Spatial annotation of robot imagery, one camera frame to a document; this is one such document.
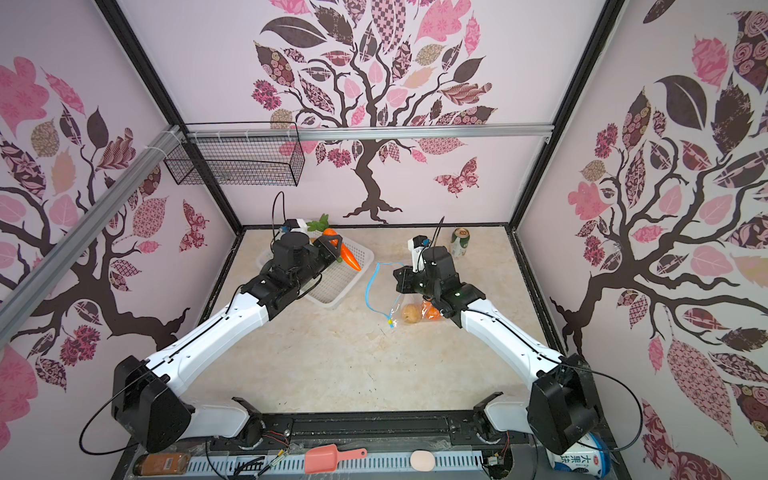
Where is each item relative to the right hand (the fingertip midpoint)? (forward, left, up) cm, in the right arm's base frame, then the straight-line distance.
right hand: (394, 268), depth 79 cm
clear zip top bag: (-4, +1, -14) cm, 15 cm away
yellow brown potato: (-7, -5, -13) cm, 16 cm away
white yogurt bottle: (-42, -42, -14) cm, 61 cm away
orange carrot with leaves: (+7, +19, +10) cm, 22 cm away
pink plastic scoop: (-41, +18, -21) cm, 49 cm away
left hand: (+4, +14, +6) cm, 15 cm away
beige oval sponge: (-42, -6, -21) cm, 47 cm away
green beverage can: (+22, -24, -13) cm, 35 cm away
